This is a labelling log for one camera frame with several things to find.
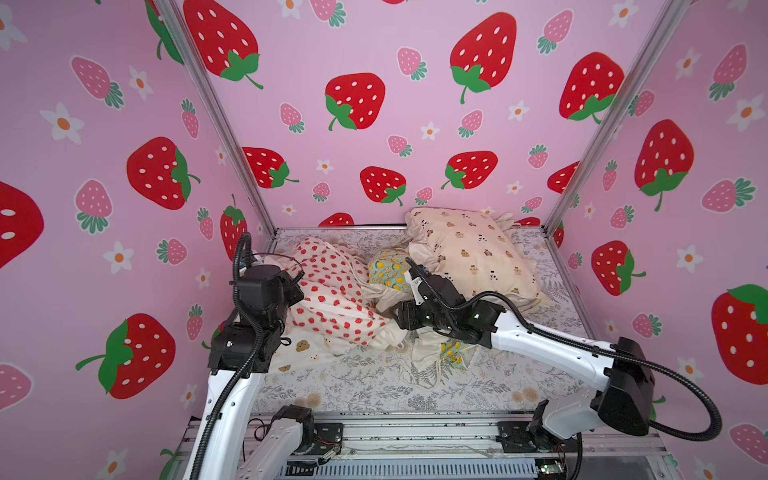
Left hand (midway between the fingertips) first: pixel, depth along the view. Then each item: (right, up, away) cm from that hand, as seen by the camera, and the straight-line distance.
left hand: (286, 276), depth 68 cm
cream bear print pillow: (0, -22, +16) cm, 27 cm away
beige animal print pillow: (+52, +6, +25) cm, 58 cm away
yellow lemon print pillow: (+23, +1, +16) cm, 28 cm away
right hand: (+25, -10, +6) cm, 27 cm away
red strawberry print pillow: (+10, -6, +3) cm, 12 cm away
